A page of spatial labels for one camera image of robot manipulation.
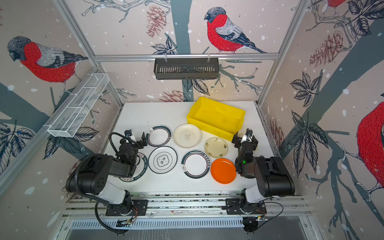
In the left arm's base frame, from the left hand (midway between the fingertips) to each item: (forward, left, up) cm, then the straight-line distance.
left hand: (134, 133), depth 89 cm
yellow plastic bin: (+19, -55, -10) cm, 59 cm away
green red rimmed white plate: (-15, -37, -12) cm, 42 cm away
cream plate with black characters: (-3, -51, -13) cm, 52 cm away
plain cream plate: (+5, -31, -11) cm, 34 cm away
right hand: (-1, -68, -1) cm, 68 cm away
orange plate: (-19, -54, -13) cm, 58 cm away
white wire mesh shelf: (-2, +25, +18) cm, 31 cm away
